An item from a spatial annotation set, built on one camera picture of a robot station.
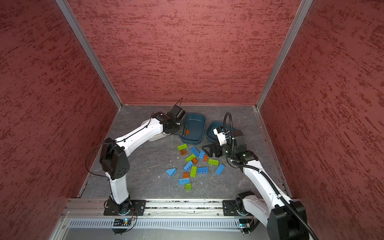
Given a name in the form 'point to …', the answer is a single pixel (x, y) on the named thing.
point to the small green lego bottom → (188, 186)
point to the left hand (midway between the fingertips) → (179, 133)
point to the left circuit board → (123, 222)
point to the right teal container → (210, 135)
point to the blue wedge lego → (171, 172)
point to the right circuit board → (245, 223)
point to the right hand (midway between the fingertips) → (207, 148)
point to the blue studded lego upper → (201, 154)
